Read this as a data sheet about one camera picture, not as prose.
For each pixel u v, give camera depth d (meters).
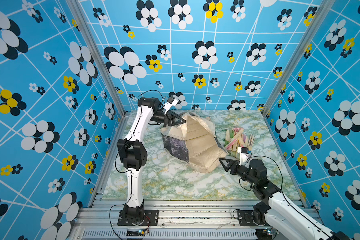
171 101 0.69
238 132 1.04
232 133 1.05
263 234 0.69
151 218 0.74
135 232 0.72
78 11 0.70
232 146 0.97
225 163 0.75
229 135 1.05
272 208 0.57
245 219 0.72
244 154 0.72
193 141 1.01
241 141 0.99
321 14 0.70
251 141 1.02
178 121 0.72
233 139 0.99
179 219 0.75
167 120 0.69
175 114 0.72
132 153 0.55
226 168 0.72
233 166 0.70
